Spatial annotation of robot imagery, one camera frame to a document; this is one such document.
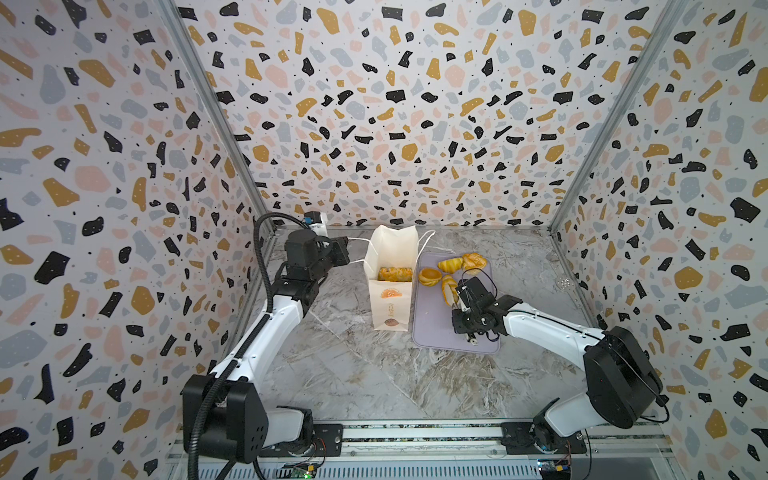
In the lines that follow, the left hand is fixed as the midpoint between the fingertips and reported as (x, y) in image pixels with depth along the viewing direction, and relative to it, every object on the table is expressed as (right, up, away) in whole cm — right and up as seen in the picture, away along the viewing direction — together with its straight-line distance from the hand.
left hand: (348, 233), depth 78 cm
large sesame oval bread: (+12, -12, +18) cm, 25 cm away
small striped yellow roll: (+31, -9, +25) cm, 41 cm away
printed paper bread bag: (+10, -3, +12) cm, 16 cm away
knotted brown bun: (+40, -8, +28) cm, 50 cm away
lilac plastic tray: (+24, -26, +19) cm, 40 cm away
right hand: (+29, -24, +10) cm, 39 cm away
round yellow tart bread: (+23, -13, +23) cm, 35 cm away
